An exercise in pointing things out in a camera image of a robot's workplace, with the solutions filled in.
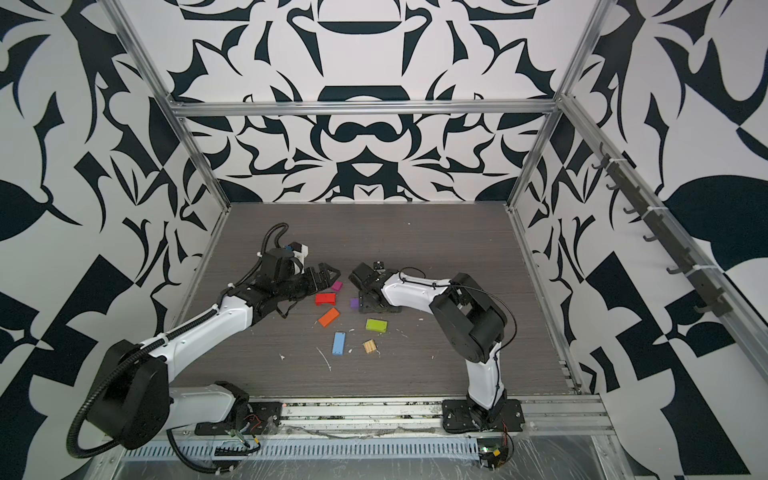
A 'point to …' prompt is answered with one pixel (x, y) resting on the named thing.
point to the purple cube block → (354, 303)
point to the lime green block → (376, 325)
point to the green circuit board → (492, 452)
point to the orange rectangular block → (329, 317)
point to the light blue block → (338, 347)
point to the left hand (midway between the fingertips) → (332, 272)
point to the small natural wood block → (369, 346)
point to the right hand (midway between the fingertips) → (376, 303)
